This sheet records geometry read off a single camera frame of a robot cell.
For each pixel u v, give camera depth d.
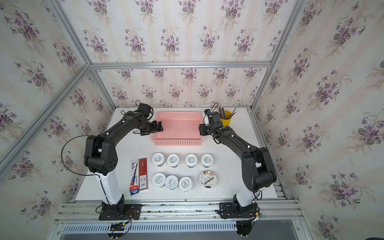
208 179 0.79
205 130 0.80
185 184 0.76
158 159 0.86
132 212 0.73
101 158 0.51
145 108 0.77
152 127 0.84
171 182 0.77
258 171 0.45
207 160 0.84
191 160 0.85
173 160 0.84
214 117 0.70
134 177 0.84
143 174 0.84
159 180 0.77
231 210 0.71
